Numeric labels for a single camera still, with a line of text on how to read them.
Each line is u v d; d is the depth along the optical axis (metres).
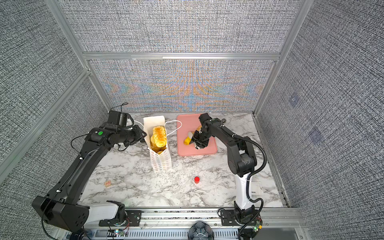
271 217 0.75
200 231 0.69
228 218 0.73
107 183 0.83
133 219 0.73
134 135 0.66
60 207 0.37
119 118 0.56
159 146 0.75
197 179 0.84
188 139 1.00
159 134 0.78
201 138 0.83
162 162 0.80
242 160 0.54
